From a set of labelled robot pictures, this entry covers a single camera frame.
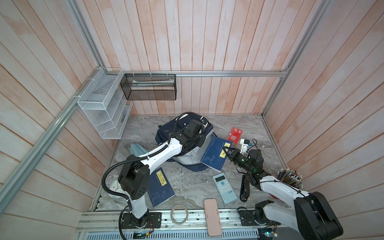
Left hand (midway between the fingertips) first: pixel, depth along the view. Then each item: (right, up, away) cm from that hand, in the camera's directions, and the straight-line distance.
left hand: (200, 137), depth 86 cm
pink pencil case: (+5, -41, -13) cm, 43 cm away
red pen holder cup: (+42, -18, -16) cm, 49 cm away
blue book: (+8, -10, -4) cm, 13 cm away
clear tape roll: (-16, -37, -11) cm, 42 cm away
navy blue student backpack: (-5, -14, +7) cm, 17 cm away
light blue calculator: (+13, -28, -3) cm, 31 cm away
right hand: (+12, -5, -3) cm, 14 cm away
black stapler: (+24, -28, -6) cm, 37 cm away
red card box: (+27, +1, +21) cm, 35 cm away
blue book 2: (-23, -30, -2) cm, 38 cm away
